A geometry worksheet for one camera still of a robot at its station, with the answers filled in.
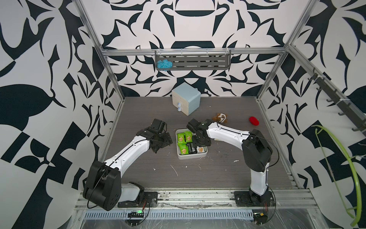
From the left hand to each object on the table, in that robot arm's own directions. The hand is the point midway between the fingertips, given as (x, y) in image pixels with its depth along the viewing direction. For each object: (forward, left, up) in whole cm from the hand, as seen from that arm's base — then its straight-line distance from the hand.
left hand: (164, 140), depth 86 cm
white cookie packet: (-4, -21, -6) cm, 23 cm away
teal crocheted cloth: (+40, -1, +26) cm, 47 cm away
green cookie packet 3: (+5, -15, -5) cm, 16 cm away
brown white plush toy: (+20, -39, -6) cm, 44 cm away
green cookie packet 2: (-3, -11, -6) cm, 13 cm away
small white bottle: (+28, -9, -2) cm, 29 cm away
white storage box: (-9, -16, -5) cm, 19 cm away
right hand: (0, -19, -5) cm, 19 cm away
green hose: (-42, -70, +14) cm, 83 cm away
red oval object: (+17, -63, -8) cm, 66 cm away
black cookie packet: (-4, -16, -6) cm, 18 cm away
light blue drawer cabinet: (+29, -16, +7) cm, 34 cm away
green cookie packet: (+4, -10, -6) cm, 12 cm away
